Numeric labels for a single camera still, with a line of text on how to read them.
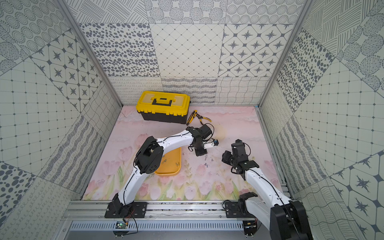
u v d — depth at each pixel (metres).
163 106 1.00
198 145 0.84
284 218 0.40
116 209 0.64
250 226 0.72
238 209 0.73
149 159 0.56
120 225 0.71
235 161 0.66
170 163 0.85
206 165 0.90
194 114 1.14
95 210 0.75
